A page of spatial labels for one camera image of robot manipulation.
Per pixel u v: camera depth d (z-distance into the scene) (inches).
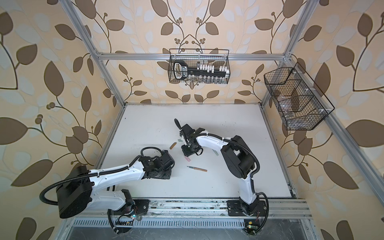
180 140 34.9
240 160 19.8
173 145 38.2
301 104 28.6
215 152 36.9
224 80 34.8
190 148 31.5
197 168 34.1
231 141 21.0
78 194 16.1
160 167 25.0
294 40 32.4
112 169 19.5
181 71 33.2
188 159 35.9
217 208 29.7
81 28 31.2
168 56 35.3
